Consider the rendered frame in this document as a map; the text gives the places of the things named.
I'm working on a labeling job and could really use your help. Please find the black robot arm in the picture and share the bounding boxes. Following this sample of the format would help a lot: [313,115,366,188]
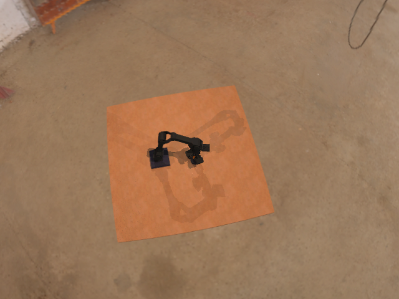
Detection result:
[153,131,210,163]

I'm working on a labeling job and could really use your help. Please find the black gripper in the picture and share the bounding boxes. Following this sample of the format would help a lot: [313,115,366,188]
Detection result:
[188,145,204,164]

